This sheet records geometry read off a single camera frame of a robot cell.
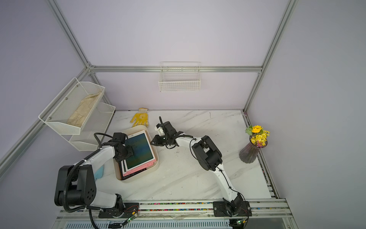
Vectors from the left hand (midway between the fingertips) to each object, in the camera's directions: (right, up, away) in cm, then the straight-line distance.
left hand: (129, 157), depth 91 cm
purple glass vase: (+76, +3, -4) cm, 76 cm away
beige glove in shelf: (-21, +25, -16) cm, 36 cm away
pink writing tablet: (+3, -3, -4) cm, 6 cm away
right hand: (+14, +7, +4) cm, 16 cm away
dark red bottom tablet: (-2, -9, -7) cm, 11 cm away
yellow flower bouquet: (+76, +15, -17) cm, 79 cm away
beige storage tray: (+17, -5, -9) cm, 20 cm away
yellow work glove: (0, +26, +24) cm, 35 cm away
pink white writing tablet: (+7, +2, +7) cm, 10 cm away
